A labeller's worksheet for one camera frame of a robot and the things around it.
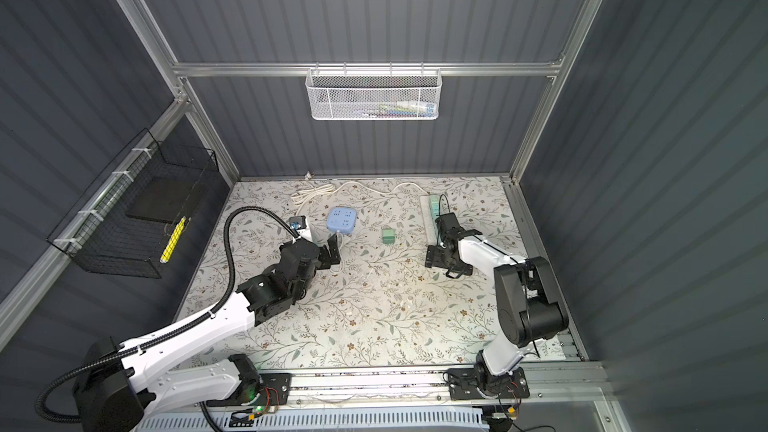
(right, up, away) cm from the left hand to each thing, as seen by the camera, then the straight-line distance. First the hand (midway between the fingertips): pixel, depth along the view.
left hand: (320, 238), depth 78 cm
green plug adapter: (+35, +11, +30) cm, 47 cm away
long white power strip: (+33, +3, +27) cm, 42 cm away
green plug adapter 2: (+18, -2, +24) cm, 30 cm away
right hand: (+37, -10, +16) cm, 42 cm away
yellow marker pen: (-33, 0, -9) cm, 34 cm away
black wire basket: (-46, +5, -6) cm, 46 cm away
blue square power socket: (+1, +4, +26) cm, 27 cm away
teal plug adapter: (+34, +7, +24) cm, 42 cm away
